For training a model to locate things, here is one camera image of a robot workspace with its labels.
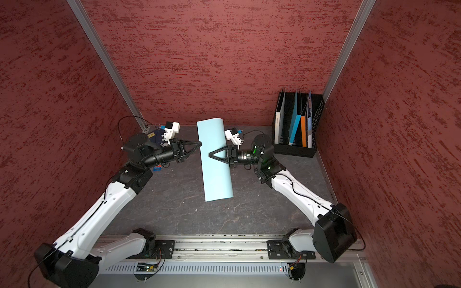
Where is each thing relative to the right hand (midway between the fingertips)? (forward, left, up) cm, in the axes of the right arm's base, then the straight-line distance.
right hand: (211, 162), depth 63 cm
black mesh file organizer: (+29, -46, -33) cm, 64 cm away
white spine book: (+31, -31, -7) cm, 44 cm away
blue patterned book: (+32, -47, -7) cm, 57 cm away
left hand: (+3, +4, +4) cm, 6 cm away
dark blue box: (+45, +45, -37) cm, 73 cm away
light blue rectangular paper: (-5, -2, -1) cm, 6 cm away
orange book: (+28, -46, -16) cm, 56 cm away
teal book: (+29, -40, -10) cm, 50 cm away
